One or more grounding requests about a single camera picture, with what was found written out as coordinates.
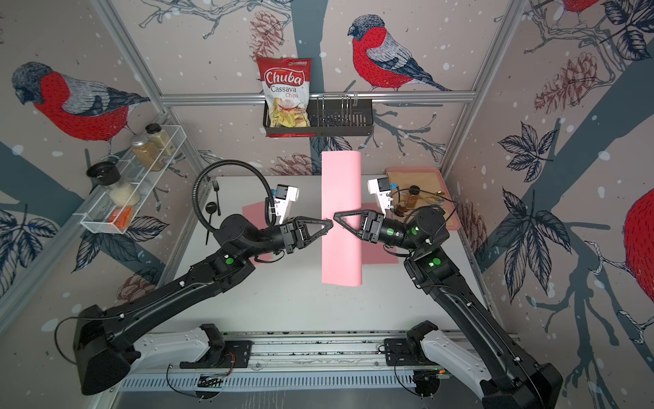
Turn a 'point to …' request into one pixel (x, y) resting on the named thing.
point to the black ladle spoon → (210, 208)
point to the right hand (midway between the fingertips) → (336, 220)
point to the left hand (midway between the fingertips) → (331, 227)
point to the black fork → (216, 187)
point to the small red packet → (121, 217)
